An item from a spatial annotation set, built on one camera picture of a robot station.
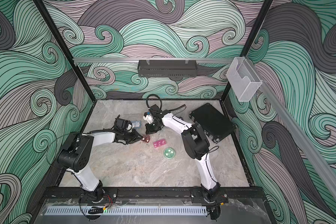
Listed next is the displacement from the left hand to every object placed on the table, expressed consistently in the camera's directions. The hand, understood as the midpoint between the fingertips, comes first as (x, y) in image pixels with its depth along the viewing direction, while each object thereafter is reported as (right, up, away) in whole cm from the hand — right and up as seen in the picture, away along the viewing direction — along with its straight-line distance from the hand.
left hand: (142, 136), depth 93 cm
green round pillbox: (+18, -10, -5) cm, 21 cm away
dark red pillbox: (+2, -2, +2) cm, 3 cm away
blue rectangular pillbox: (-6, +7, +10) cm, 14 cm away
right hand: (+2, +2, -2) cm, 4 cm away
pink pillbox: (+12, -4, -1) cm, 12 cm away
